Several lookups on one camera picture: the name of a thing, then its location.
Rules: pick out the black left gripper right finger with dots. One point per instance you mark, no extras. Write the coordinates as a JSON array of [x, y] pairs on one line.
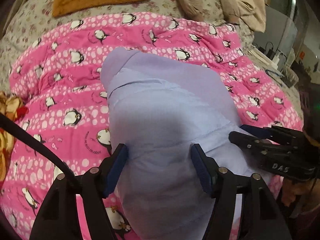
[[260, 216]]

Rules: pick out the pink penguin quilt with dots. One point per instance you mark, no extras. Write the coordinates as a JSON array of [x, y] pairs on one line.
[[66, 103]]

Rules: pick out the orange yellow patterned cloth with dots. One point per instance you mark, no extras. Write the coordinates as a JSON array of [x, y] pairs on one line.
[[12, 110]]

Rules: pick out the lavender fleece jacket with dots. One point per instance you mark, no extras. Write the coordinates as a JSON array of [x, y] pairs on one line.
[[158, 108]]

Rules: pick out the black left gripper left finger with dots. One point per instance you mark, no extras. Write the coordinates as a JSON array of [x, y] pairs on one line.
[[58, 216]]

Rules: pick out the white power strip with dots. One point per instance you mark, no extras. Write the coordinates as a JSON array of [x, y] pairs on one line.
[[275, 62]]

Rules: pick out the floral bed sheet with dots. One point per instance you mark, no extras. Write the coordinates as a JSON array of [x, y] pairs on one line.
[[34, 19]]

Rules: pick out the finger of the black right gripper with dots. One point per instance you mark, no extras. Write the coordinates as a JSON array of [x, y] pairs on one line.
[[248, 143], [259, 132]]

